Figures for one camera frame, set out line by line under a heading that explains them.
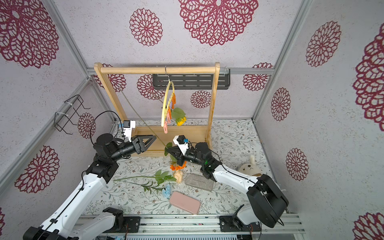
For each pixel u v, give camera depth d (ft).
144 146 2.02
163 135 2.21
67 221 1.32
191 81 3.11
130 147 1.99
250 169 2.73
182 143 2.06
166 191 2.62
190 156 2.17
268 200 1.44
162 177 2.94
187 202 2.64
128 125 2.00
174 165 2.39
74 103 2.65
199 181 2.80
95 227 1.74
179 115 2.87
